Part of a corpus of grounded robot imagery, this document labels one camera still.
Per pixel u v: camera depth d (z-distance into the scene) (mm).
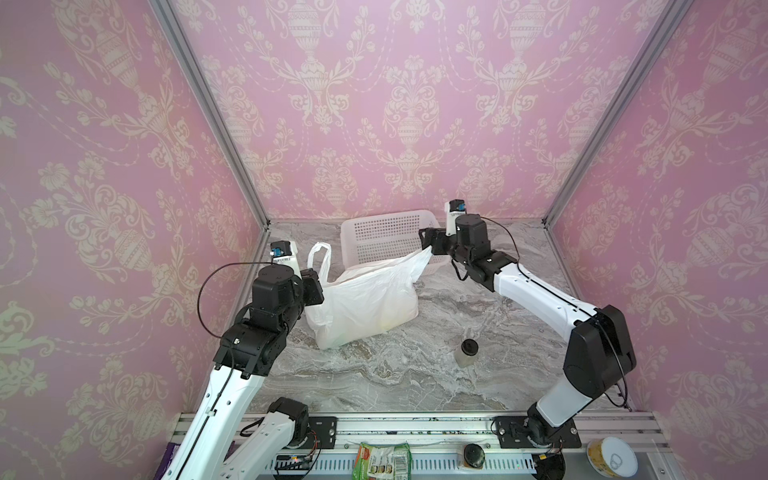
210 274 514
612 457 660
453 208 743
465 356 780
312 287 595
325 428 746
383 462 694
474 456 684
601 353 447
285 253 565
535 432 652
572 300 503
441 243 758
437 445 729
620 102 845
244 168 1040
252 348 444
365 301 759
